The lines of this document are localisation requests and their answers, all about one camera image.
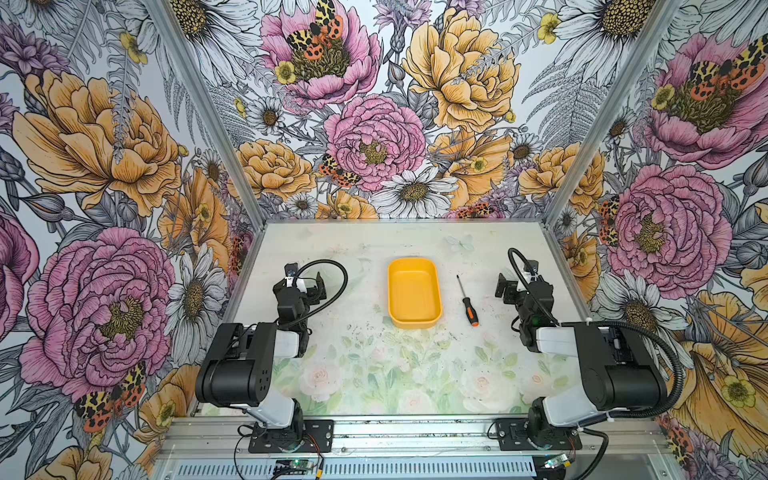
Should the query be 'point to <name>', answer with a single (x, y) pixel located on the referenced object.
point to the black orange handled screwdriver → (473, 318)
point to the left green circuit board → (293, 466)
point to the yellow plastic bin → (414, 293)
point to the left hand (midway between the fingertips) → (305, 282)
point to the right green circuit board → (550, 463)
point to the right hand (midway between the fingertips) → (515, 282)
